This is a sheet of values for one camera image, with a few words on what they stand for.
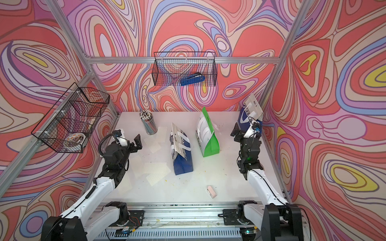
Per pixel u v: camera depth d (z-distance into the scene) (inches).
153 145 39.9
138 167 37.5
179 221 28.9
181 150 30.2
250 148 23.2
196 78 35.0
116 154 23.9
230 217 28.7
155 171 35.7
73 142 27.7
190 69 37.7
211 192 31.3
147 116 36.7
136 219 28.7
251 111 36.1
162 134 42.5
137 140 30.9
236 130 28.2
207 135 32.3
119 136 26.6
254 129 25.6
